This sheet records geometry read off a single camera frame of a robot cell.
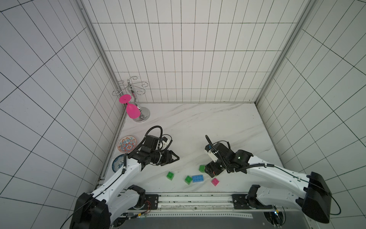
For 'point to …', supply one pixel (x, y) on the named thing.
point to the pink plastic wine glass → (132, 110)
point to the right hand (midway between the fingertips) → (209, 163)
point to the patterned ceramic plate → (127, 143)
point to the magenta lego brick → (215, 182)
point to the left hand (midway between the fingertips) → (173, 161)
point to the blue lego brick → (198, 178)
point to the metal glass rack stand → (131, 88)
